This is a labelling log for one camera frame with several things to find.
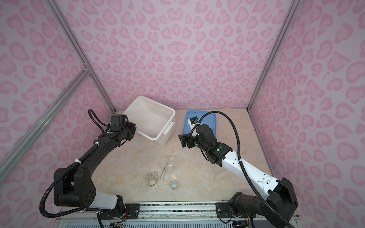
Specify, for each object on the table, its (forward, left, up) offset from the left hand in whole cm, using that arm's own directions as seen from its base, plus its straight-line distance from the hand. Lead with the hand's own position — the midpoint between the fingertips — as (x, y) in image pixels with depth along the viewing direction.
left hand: (137, 122), depth 87 cm
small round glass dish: (-32, -22, -18) cm, 43 cm away
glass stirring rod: (-25, -15, -19) cm, 35 cm away
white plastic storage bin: (+16, -5, -17) cm, 24 cm away
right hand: (-12, -30, +6) cm, 33 cm away
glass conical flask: (-30, -10, -13) cm, 34 cm away
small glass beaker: (-22, -20, -17) cm, 34 cm away
